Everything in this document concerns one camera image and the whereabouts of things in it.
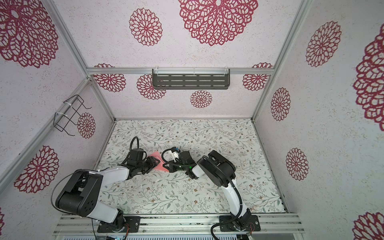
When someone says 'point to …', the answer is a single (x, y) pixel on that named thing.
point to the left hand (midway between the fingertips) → (158, 165)
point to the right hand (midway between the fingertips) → (163, 164)
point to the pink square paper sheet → (159, 166)
